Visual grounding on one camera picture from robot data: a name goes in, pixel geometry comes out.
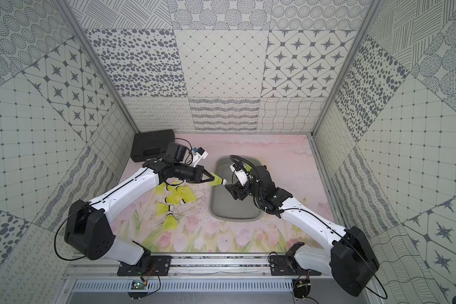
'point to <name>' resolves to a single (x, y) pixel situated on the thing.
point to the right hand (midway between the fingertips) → (234, 182)
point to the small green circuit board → (138, 284)
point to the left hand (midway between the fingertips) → (218, 181)
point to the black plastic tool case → (147, 145)
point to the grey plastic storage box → (223, 206)
